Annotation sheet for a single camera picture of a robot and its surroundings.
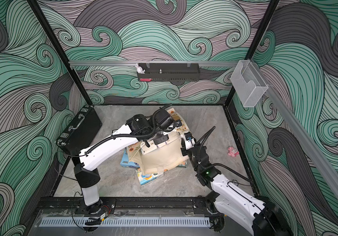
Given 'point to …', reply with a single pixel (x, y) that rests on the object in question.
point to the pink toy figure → (232, 152)
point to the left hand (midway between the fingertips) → (163, 129)
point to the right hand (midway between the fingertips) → (185, 136)
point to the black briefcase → (81, 133)
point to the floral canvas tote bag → (169, 157)
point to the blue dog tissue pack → (125, 162)
